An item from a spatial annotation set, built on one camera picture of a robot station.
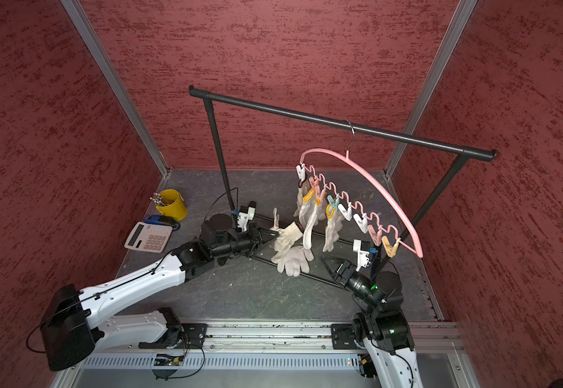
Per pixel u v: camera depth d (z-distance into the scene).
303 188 0.77
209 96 0.53
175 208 0.95
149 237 0.95
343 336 0.74
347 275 0.61
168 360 0.72
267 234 0.71
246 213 0.70
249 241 0.64
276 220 0.73
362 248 0.65
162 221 0.97
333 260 0.63
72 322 0.39
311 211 0.66
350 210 0.59
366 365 0.71
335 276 0.61
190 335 0.74
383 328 0.54
